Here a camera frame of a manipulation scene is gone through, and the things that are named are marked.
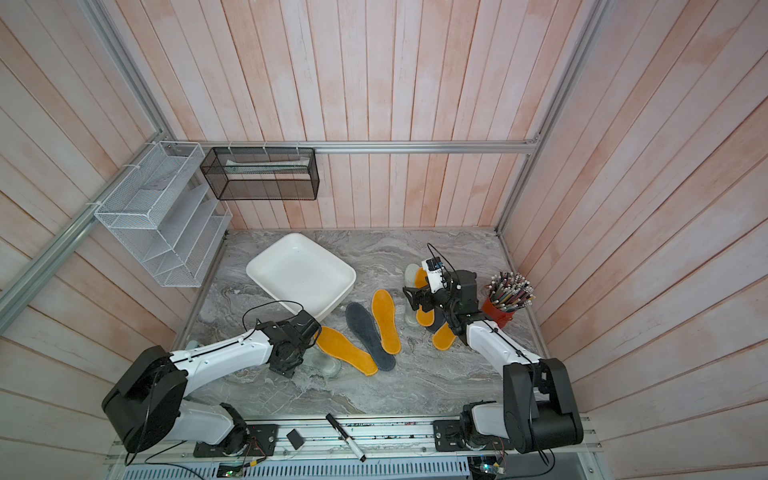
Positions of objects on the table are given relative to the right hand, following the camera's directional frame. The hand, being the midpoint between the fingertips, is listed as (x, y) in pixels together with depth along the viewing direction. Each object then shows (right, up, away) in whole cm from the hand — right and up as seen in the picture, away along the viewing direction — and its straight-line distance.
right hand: (417, 281), depth 88 cm
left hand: (-35, -22, -1) cm, 41 cm away
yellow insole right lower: (+9, -18, +2) cm, 20 cm away
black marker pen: (-18, -40, -16) cm, 47 cm away
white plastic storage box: (-42, +3, +19) cm, 46 cm away
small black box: (-33, -39, -14) cm, 53 cm away
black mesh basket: (-53, +37, +16) cm, 67 cm away
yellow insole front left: (-25, -20, +2) cm, 32 cm away
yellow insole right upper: (+3, -13, +7) cm, 15 cm away
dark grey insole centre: (-17, -15, +5) cm, 23 cm away
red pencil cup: (+24, -10, -4) cm, 26 cm away
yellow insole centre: (-10, -13, +7) cm, 17 cm away
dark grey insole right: (+8, -13, +6) cm, 17 cm away
